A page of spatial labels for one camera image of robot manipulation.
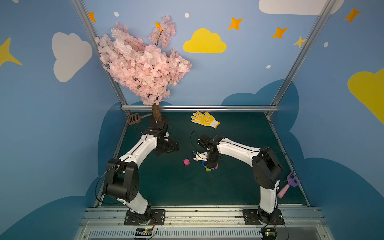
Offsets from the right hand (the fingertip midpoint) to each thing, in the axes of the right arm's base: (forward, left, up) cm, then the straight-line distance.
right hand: (211, 161), depth 91 cm
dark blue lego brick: (-4, +5, +4) cm, 8 cm away
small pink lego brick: (-4, -3, +3) cm, 6 cm away
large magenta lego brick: (0, +16, -2) cm, 16 cm away
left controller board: (-38, +33, -6) cm, 51 cm away
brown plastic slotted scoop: (+33, +59, -1) cm, 68 cm away
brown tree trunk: (+31, +40, +9) cm, 51 cm away
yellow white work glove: (+39, +3, -4) cm, 39 cm away
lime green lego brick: (-5, +2, -3) cm, 6 cm away
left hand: (+3, +25, +6) cm, 26 cm away
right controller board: (-34, -29, -7) cm, 45 cm away
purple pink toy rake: (-8, -48, -4) cm, 49 cm away
